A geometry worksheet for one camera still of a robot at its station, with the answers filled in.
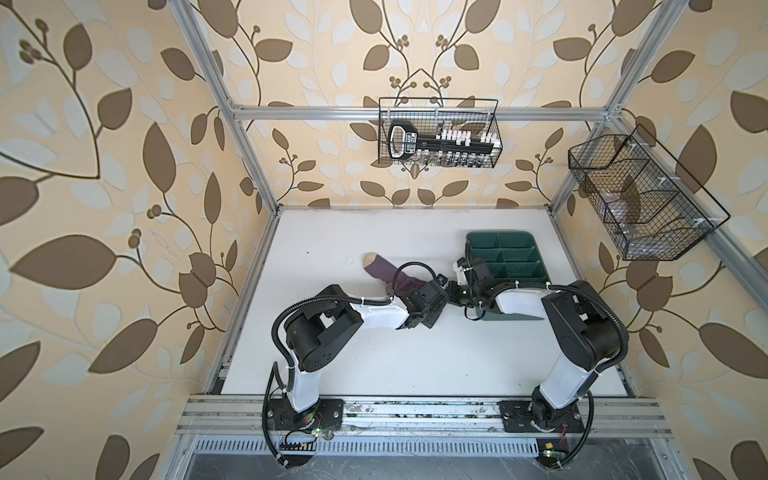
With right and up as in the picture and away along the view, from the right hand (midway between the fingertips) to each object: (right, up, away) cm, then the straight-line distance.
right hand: (442, 296), depth 96 cm
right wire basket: (+48, +27, -23) cm, 60 cm away
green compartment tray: (+28, +12, +13) cm, 33 cm away
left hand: (-3, -2, -4) cm, 5 cm away
